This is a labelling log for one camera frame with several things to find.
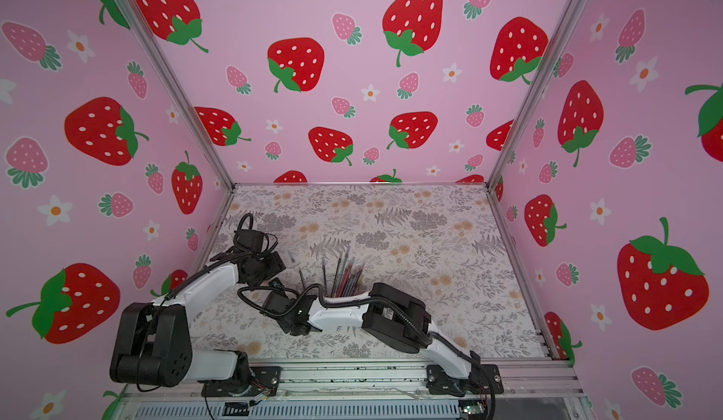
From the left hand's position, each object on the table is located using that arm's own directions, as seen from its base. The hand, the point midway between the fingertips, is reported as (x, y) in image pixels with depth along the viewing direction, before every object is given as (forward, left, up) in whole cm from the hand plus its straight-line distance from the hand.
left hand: (278, 268), depth 91 cm
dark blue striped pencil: (-2, -8, -4) cm, 9 cm away
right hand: (-15, -4, -4) cm, 16 cm away
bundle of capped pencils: (-2, -23, -4) cm, 23 cm away
